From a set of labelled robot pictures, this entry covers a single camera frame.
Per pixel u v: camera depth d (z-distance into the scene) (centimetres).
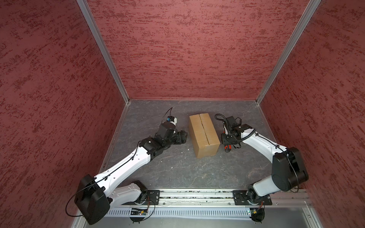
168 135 60
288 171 44
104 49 88
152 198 74
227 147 85
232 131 67
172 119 69
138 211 72
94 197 38
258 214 70
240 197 74
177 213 77
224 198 76
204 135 81
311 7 71
